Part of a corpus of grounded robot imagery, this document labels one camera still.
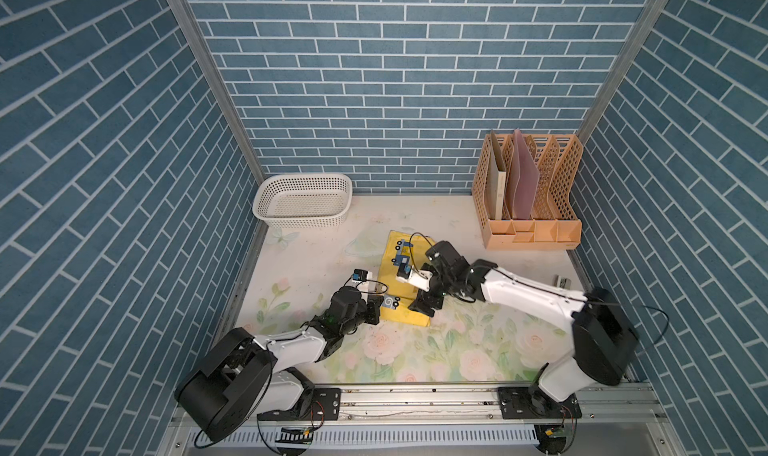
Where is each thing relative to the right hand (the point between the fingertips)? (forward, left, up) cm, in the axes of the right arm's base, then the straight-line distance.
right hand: (417, 290), depth 85 cm
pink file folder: (+32, -30, +17) cm, 47 cm away
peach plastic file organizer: (+29, -46, -1) cm, 55 cm away
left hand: (-2, +8, -3) cm, 9 cm away
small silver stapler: (+10, -46, -7) cm, 48 cm away
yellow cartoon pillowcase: (+20, +6, -8) cm, 23 cm away
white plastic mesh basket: (+40, +47, -7) cm, 63 cm away
